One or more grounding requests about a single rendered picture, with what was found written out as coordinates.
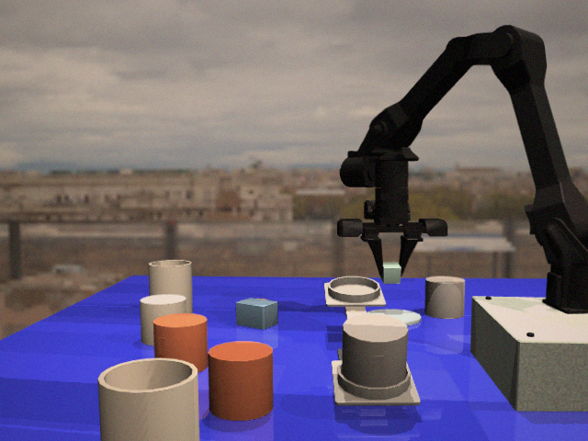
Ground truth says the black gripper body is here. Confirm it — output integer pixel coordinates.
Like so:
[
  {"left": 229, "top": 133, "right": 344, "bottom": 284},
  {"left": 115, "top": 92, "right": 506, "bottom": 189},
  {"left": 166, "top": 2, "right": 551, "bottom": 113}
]
[{"left": 337, "top": 187, "right": 447, "bottom": 239}]

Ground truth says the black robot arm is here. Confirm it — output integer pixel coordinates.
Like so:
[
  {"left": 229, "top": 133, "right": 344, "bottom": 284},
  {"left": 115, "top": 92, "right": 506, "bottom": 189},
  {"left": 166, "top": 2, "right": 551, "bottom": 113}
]
[{"left": 340, "top": 25, "right": 588, "bottom": 314}]

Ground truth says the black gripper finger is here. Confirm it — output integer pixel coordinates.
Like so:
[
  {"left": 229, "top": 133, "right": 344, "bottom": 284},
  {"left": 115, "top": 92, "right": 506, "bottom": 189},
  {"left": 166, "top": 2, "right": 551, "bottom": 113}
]
[
  {"left": 400, "top": 235, "right": 423, "bottom": 276},
  {"left": 361, "top": 236, "right": 383, "bottom": 277}
]

